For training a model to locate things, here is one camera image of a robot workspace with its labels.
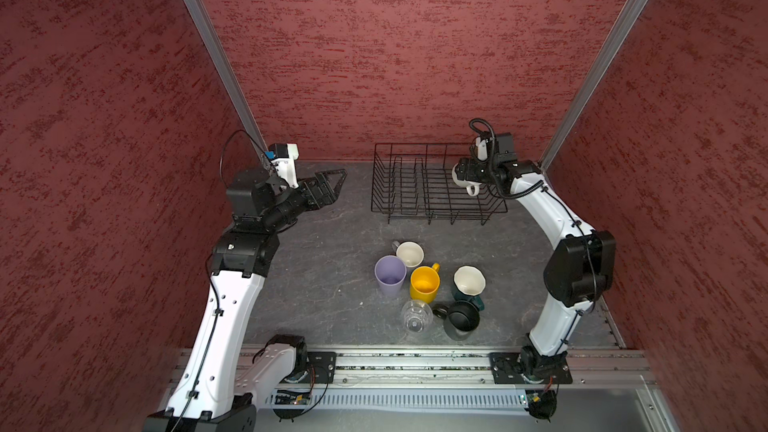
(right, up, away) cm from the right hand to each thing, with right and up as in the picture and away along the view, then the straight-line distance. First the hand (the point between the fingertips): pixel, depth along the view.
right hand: (467, 173), depth 91 cm
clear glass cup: (-16, -41, -9) cm, 45 cm away
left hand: (-36, -4, -26) cm, 45 cm away
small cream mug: (-18, -25, -1) cm, 30 cm away
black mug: (-4, -41, -10) cm, 43 cm away
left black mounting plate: (-41, -50, -18) cm, 67 cm away
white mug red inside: (+1, -5, -1) cm, 5 cm away
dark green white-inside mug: (-1, -32, -7) cm, 33 cm away
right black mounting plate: (+6, -51, -17) cm, 54 cm away
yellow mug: (-14, -33, -4) cm, 36 cm away
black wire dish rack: (-14, -2, +16) cm, 21 cm away
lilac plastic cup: (-24, -29, -8) cm, 39 cm away
